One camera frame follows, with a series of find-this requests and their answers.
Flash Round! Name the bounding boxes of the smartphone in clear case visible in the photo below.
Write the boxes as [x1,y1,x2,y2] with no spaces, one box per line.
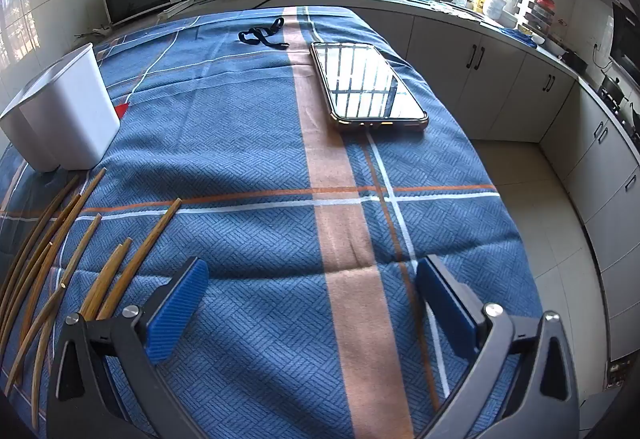
[310,40,430,134]

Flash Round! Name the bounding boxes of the seasoning rack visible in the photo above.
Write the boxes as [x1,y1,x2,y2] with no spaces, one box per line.
[517,0,556,35]

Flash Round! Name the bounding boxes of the white base cabinets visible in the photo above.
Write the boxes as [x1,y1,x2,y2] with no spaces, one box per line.
[350,4,640,370]

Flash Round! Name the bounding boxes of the bunch of wooden chopsticks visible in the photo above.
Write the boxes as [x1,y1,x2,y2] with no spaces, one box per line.
[0,168,182,430]

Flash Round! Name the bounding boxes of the black range hood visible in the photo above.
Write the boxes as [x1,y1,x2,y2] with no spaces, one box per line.
[611,2,640,70]

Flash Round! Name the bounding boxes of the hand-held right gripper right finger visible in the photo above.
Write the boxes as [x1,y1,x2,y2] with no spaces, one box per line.
[416,255,581,439]

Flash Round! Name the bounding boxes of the white two-compartment utensil holder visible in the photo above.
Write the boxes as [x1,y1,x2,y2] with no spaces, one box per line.
[0,42,122,172]

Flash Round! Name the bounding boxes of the black strap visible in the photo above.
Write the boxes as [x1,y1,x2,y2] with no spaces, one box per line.
[238,18,291,50]

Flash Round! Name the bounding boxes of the blue plaid tablecloth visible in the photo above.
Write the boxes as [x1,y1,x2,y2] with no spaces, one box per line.
[0,5,546,439]

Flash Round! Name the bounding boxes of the white power strip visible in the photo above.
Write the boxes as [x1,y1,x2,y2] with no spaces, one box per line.
[157,0,201,17]

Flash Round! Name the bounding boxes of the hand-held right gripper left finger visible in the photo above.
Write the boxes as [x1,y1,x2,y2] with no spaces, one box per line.
[47,256,210,439]

